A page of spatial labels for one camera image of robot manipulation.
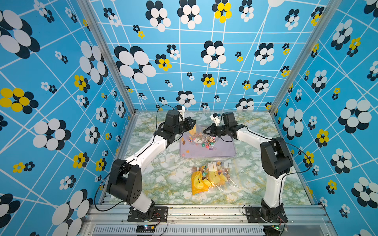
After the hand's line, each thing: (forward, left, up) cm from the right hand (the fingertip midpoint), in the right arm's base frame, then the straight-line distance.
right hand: (205, 131), depth 92 cm
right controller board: (-49, -31, -15) cm, 60 cm away
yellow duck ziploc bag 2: (-25, -9, -9) cm, 28 cm away
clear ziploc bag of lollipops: (-1, +5, -3) cm, 6 cm away
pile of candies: (-2, -3, -10) cm, 11 cm away
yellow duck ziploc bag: (-30, +4, -9) cm, 31 cm away
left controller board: (-50, +31, -15) cm, 61 cm away
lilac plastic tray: (-6, +10, -13) cm, 18 cm away
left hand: (-1, +5, +13) cm, 14 cm away
